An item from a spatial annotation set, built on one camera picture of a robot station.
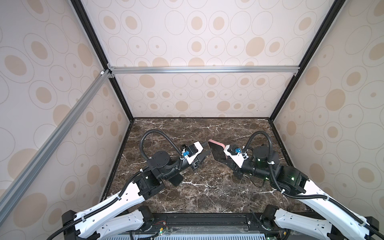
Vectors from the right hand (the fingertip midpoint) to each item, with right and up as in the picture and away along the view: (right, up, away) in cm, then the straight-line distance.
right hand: (224, 158), depth 64 cm
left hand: (-7, +6, -10) cm, 13 cm away
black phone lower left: (-24, -17, +25) cm, 39 cm away
